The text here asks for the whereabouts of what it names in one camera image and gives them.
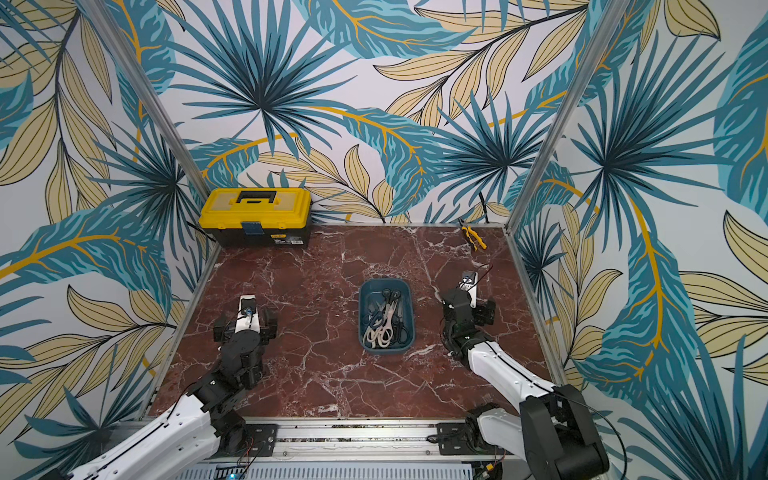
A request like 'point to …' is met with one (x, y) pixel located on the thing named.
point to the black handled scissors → (399, 331)
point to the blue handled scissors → (372, 319)
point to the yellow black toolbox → (256, 217)
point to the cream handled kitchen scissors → (370, 332)
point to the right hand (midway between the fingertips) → (475, 295)
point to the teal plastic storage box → (369, 291)
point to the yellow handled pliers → (474, 238)
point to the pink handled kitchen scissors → (387, 333)
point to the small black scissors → (391, 295)
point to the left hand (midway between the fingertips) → (243, 314)
